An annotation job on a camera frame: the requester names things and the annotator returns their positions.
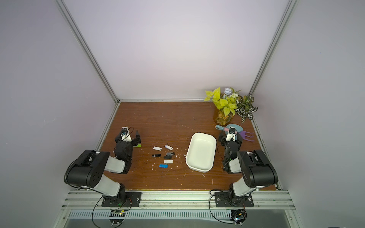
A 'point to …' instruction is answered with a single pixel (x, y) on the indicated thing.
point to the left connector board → (118, 213)
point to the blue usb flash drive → (163, 166)
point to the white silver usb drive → (170, 148)
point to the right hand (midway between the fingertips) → (232, 130)
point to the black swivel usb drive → (168, 155)
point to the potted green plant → (229, 103)
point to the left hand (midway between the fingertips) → (131, 130)
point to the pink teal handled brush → (218, 127)
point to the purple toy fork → (243, 134)
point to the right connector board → (238, 216)
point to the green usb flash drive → (138, 146)
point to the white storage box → (200, 154)
